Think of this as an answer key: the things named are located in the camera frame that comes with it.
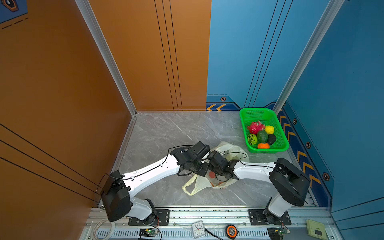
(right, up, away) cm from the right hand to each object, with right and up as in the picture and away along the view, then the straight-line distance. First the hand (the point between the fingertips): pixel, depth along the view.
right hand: (204, 165), depth 89 cm
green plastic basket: (+48, +31, +23) cm, 62 cm away
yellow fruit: (+46, +21, +13) cm, 52 cm away
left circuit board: (-26, -27, -19) cm, 42 cm away
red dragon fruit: (+35, +23, +10) cm, 43 cm away
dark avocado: (+45, +15, +9) cm, 48 cm away
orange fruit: (+37, +11, +3) cm, 39 cm away
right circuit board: (+33, -27, -19) cm, 47 cm away
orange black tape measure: (+11, -24, -22) cm, 35 cm away
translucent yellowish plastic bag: (+15, +9, -8) cm, 19 cm away
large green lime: (+37, +17, +4) cm, 41 cm away
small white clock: (-4, -24, -21) cm, 32 cm away
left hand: (+1, +1, -13) cm, 13 cm away
